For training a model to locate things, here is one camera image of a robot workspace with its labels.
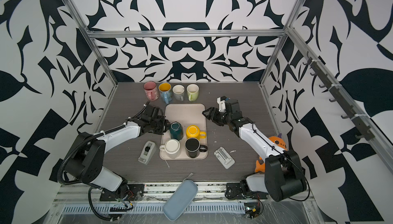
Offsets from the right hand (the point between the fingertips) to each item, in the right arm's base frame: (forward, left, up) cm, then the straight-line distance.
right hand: (205, 112), depth 83 cm
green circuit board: (-41, -20, -18) cm, 50 cm away
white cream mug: (-16, +18, -10) cm, 26 cm away
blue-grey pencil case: (-38, +12, -14) cm, 42 cm away
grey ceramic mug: (+22, +16, -8) cm, 28 cm away
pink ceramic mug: (+22, +34, -6) cm, 41 cm away
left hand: (+2, +19, -8) cm, 21 cm away
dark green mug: (-7, +16, -7) cm, 19 cm away
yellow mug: (-7, +6, -8) cm, 12 cm away
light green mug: (+25, +7, -10) cm, 28 cm away
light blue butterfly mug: (+22, +25, -6) cm, 34 cm away
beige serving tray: (+10, +11, -17) cm, 22 cm away
